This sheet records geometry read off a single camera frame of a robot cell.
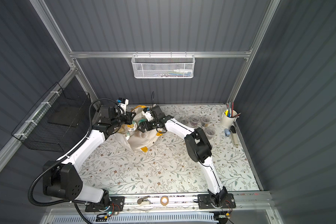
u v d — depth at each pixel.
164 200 0.75
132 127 0.94
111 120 0.64
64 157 0.45
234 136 0.96
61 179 0.42
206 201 0.74
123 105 0.74
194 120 1.03
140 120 0.97
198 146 0.60
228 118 0.99
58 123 0.74
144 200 0.74
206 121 1.03
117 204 0.72
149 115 0.87
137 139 0.96
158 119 0.77
